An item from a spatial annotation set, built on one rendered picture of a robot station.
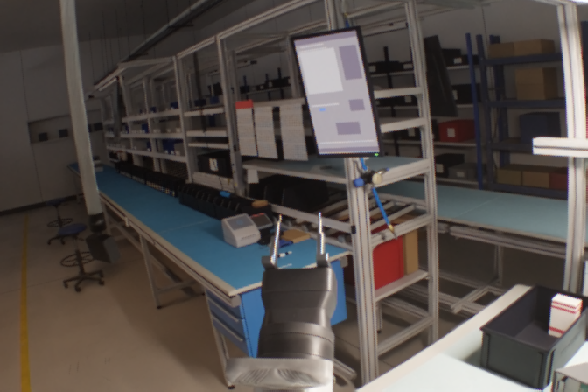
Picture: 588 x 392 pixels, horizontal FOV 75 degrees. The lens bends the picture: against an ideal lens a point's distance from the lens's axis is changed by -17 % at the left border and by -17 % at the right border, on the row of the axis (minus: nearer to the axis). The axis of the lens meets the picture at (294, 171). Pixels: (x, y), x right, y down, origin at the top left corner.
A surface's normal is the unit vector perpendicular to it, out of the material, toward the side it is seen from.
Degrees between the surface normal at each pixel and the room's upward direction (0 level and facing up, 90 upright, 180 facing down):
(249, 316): 90
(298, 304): 42
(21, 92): 90
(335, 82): 101
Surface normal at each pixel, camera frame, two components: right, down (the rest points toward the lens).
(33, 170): 0.54, 0.07
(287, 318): -0.19, -0.75
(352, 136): -0.49, 0.39
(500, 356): -0.83, 0.19
